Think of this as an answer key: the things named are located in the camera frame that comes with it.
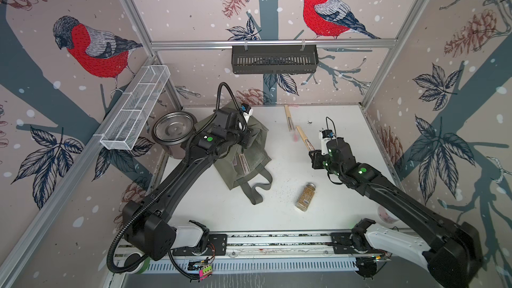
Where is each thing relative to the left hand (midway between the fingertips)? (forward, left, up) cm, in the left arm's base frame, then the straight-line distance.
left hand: (253, 125), depth 77 cm
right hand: (-5, -24, -10) cm, 26 cm away
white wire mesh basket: (+7, +48, +5) cm, 49 cm away
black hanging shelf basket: (+45, -10, 0) cm, 46 cm away
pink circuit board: (-45, +16, -23) cm, 53 cm away
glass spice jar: (-21, -22, -22) cm, 37 cm away
